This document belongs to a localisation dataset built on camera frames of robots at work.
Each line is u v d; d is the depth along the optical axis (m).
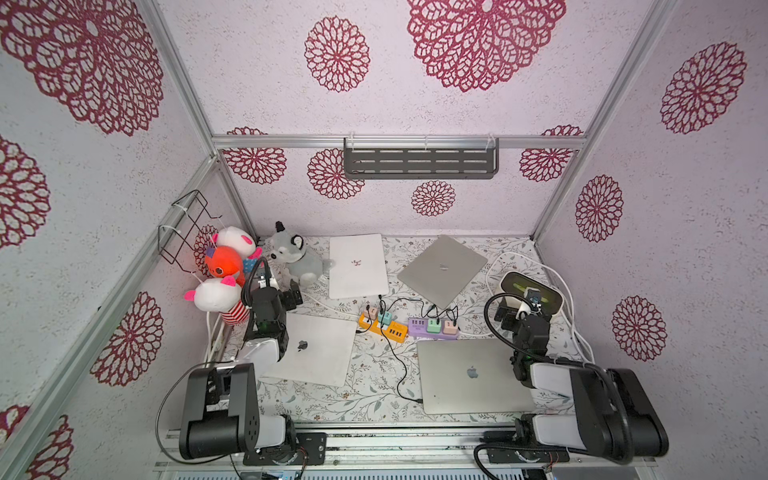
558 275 1.06
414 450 0.75
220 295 0.80
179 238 0.76
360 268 1.10
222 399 0.47
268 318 0.69
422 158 0.98
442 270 1.09
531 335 0.69
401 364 0.87
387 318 0.90
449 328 0.88
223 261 0.90
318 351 0.90
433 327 0.88
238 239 0.94
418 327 0.92
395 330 0.92
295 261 0.97
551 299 0.95
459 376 0.85
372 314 0.91
